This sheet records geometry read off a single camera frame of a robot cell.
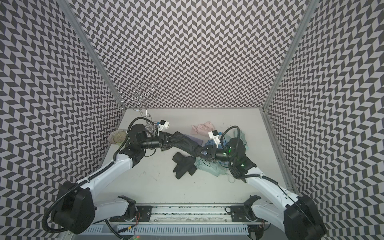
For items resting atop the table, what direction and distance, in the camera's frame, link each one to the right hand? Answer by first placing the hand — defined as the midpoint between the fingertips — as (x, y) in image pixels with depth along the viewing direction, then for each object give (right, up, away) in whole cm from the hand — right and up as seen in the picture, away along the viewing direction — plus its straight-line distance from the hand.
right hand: (195, 155), depth 68 cm
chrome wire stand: (-34, +29, +14) cm, 47 cm away
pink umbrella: (+4, +11, +34) cm, 36 cm away
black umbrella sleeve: (-7, +7, 0) cm, 10 cm away
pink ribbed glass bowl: (-55, +5, +35) cm, 66 cm away
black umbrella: (-7, -9, +15) cm, 19 cm away
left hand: (-7, +6, +1) cm, 9 cm away
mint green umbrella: (+11, -11, +16) cm, 22 cm away
